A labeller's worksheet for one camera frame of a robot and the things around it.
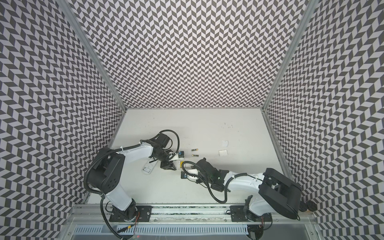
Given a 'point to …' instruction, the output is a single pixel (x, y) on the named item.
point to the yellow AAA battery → (181, 164)
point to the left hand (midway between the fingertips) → (174, 163)
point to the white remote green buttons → (178, 164)
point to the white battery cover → (225, 143)
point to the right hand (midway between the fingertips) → (195, 167)
